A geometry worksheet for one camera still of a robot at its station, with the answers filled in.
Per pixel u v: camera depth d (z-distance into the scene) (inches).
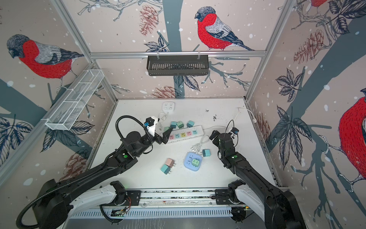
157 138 25.0
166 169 32.1
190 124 40.6
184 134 37.7
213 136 30.8
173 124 40.4
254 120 43.4
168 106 44.4
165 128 38.0
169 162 33.0
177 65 41.9
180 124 40.1
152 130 24.3
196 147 36.3
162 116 43.9
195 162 31.3
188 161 32.9
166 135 25.4
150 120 23.3
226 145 25.0
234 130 28.6
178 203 28.6
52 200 15.5
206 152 34.5
